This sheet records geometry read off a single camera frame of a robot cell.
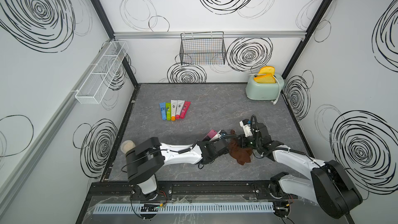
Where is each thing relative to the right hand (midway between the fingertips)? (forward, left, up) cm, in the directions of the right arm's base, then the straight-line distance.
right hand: (235, 138), depth 87 cm
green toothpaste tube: (+19, +42, -2) cm, 46 cm away
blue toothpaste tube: (+20, +45, -1) cm, 50 cm away
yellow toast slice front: (+34, -22, +15) cm, 43 cm away
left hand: (-3, +14, 0) cm, 14 cm away
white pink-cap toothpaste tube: (+22, +35, -2) cm, 42 cm away
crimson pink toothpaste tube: (+23, +31, -3) cm, 39 cm away
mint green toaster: (+31, -21, +6) cm, 38 cm away
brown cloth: (-9, -2, 0) cm, 9 cm away
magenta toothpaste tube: (+3, +14, -2) cm, 14 cm away
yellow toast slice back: (+41, -22, +16) cm, 49 cm away
